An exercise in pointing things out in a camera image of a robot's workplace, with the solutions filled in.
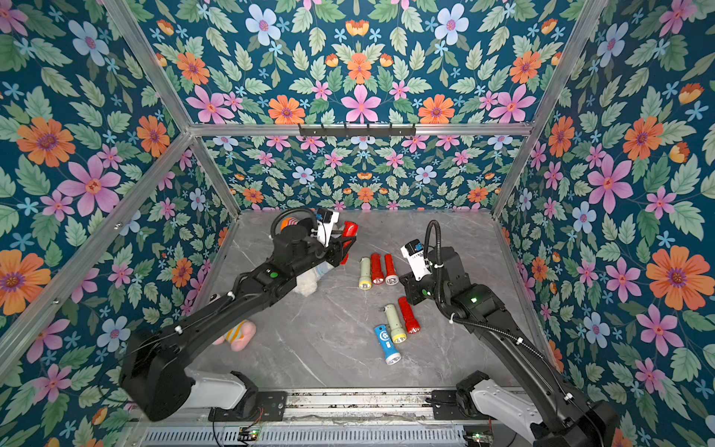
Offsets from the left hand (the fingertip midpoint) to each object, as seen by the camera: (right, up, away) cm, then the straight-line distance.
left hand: (352, 234), depth 74 cm
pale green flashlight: (+2, -16, +21) cm, 26 cm away
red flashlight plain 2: (+6, -13, +24) cm, 28 cm away
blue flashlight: (+11, -35, +4) cm, 36 cm away
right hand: (+15, -10, -1) cm, 18 cm away
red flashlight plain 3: (+18, -28, +12) cm, 35 cm away
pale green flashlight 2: (+13, -30, +10) cm, 34 cm away
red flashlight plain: (-1, +1, -1) cm, 2 cm away
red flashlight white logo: (+12, -15, +21) cm, 29 cm away
